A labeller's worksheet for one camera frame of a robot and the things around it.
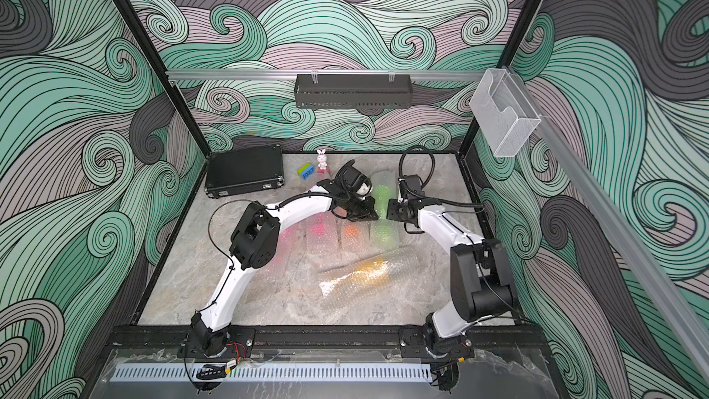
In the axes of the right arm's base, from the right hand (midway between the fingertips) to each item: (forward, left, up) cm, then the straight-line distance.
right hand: (392, 210), depth 92 cm
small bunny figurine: (+26, +26, -1) cm, 36 cm away
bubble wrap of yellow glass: (-21, -1, -1) cm, 21 cm away
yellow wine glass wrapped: (-22, +9, +1) cm, 24 cm away
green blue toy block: (+23, +33, -5) cm, 40 cm away
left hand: (-2, +4, 0) cm, 4 cm away
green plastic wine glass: (-9, +4, +1) cm, 10 cm away
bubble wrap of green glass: (+14, -1, 0) cm, 14 cm away
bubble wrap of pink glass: (-14, +33, -8) cm, 37 cm away
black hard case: (+27, +67, -10) cm, 73 cm away
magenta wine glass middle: (-7, +25, 0) cm, 26 cm away
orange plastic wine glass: (-7, +14, 0) cm, 16 cm away
